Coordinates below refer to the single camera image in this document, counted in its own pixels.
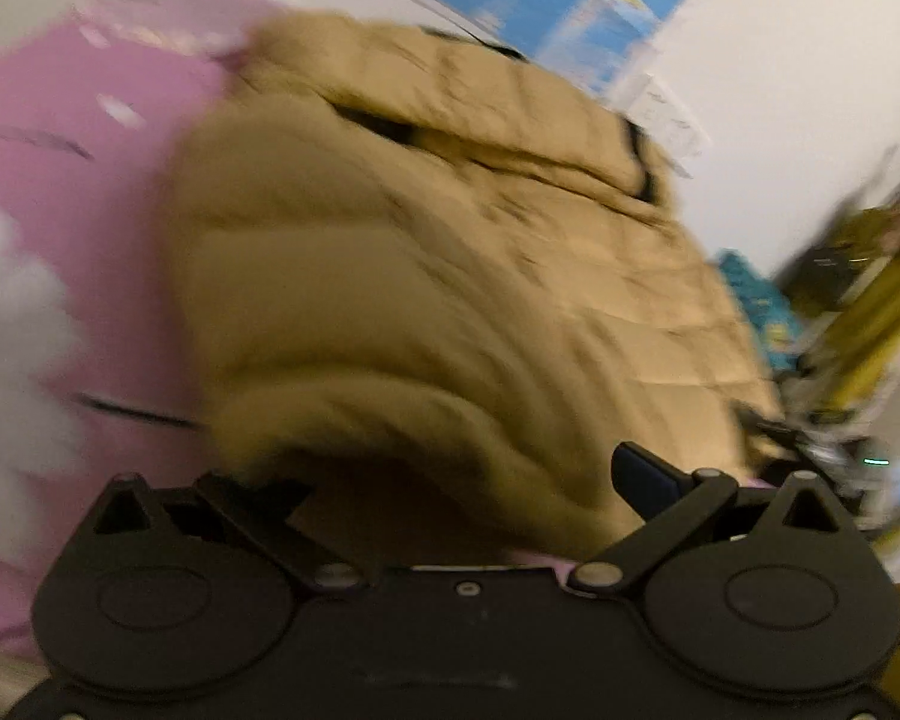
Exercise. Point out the pink bedsheet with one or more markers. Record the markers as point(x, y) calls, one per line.
point(82, 240)

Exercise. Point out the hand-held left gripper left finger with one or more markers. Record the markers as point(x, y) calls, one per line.
point(255, 521)

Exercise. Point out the tan puffer jacket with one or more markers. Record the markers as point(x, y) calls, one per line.
point(420, 277)

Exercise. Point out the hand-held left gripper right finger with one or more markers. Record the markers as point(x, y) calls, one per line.
point(645, 484)

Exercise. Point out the black object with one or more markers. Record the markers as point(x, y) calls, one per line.
point(825, 262)

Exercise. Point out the white fluffy cloth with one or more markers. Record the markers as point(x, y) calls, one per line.
point(15, 345)

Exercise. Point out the colourful wall map poster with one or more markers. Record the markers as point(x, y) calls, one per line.
point(570, 0)

